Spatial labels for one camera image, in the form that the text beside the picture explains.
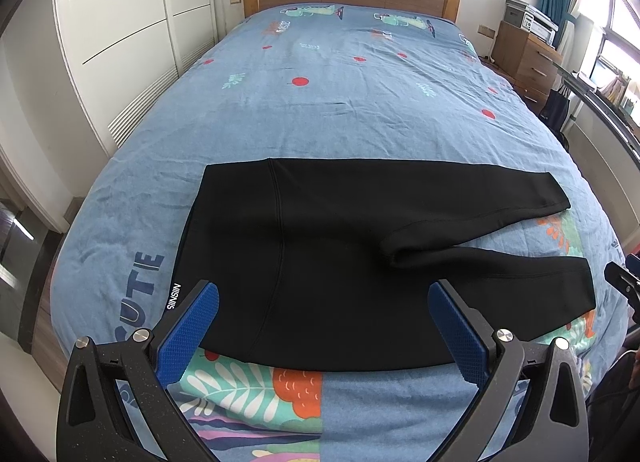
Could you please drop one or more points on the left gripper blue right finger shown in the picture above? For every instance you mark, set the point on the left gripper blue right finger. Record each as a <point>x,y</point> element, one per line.
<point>625,279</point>

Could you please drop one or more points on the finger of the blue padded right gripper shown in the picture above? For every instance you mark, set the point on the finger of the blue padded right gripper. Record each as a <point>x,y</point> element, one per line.
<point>529,404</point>

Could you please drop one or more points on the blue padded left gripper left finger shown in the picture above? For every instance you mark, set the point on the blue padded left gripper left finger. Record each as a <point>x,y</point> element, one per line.
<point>93,424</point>

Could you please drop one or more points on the black pants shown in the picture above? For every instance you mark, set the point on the black pants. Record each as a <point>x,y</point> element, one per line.
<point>325,264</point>

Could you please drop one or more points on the dark bag by cabinet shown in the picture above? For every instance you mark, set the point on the dark bag by cabinet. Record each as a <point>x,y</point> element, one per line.
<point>555,111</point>

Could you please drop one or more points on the wooden drawer cabinet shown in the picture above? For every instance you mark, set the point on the wooden drawer cabinet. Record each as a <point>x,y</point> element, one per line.
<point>528,62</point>

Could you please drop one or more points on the white printer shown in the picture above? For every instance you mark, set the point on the white printer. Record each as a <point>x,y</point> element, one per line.
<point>525,16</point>

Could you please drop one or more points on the blue patterned bed sheet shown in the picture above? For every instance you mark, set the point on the blue patterned bed sheet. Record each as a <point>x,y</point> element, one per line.
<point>320,83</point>

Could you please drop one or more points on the white wardrobe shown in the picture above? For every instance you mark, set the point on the white wardrobe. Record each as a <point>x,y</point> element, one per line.
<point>122,55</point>

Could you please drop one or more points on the metal rail desk edge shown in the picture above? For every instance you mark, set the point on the metal rail desk edge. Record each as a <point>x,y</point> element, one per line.
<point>608,114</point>

